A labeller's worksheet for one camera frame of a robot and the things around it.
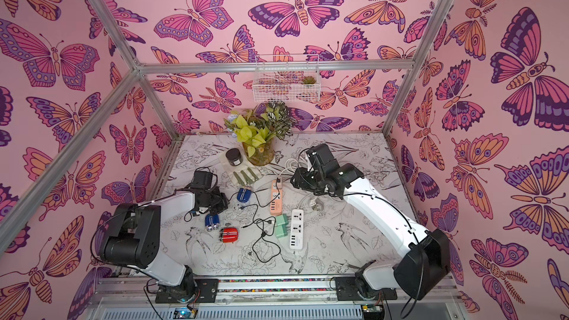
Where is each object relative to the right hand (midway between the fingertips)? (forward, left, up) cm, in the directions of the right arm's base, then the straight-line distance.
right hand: (296, 179), depth 78 cm
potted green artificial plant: (+22, +16, +3) cm, 28 cm away
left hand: (+5, +27, -19) cm, 34 cm away
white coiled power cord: (+20, +2, -19) cm, 27 cm away
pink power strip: (+1, +9, -17) cm, 19 cm away
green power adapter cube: (-9, +6, -19) cm, 22 cm away
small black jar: (+22, +29, -15) cm, 40 cm away
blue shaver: (+3, +22, -18) cm, 29 cm away
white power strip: (-11, 0, -19) cm, 22 cm away
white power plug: (0, -8, -19) cm, 21 cm away
